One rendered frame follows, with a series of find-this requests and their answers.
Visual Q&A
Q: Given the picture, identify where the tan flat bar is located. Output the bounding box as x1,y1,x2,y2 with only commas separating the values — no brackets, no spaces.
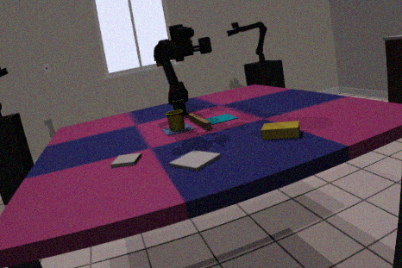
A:
188,113,211,130

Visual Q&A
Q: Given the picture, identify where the yellow rectangular block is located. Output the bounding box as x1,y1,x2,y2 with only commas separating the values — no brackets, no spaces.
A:
261,121,300,140

